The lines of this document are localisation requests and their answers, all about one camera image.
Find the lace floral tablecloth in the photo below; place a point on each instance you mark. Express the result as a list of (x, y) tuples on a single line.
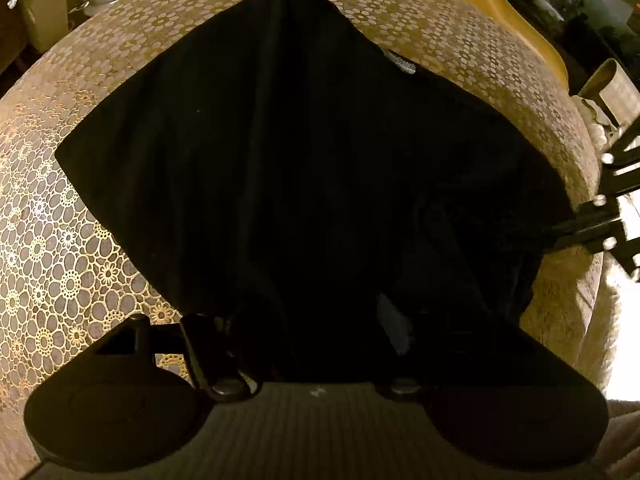
[(64, 281)]

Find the black garment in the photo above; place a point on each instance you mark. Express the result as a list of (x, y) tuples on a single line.
[(276, 168)]

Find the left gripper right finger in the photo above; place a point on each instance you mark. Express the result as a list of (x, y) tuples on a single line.
[(399, 377)]

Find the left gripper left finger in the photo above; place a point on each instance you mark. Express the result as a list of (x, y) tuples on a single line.
[(209, 359)]

